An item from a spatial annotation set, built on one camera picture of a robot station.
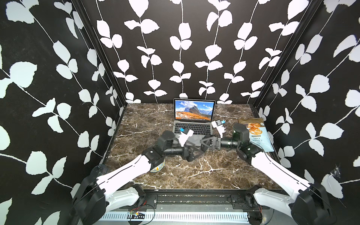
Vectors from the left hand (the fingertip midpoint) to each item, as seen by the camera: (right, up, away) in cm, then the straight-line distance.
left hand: (198, 147), depth 69 cm
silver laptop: (+3, +16, +35) cm, 38 cm away
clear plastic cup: (-52, -13, +2) cm, 54 cm away
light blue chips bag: (+46, +3, +29) cm, 55 cm away
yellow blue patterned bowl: (-23, -16, +16) cm, 32 cm away
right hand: (+2, +3, +1) cm, 4 cm away
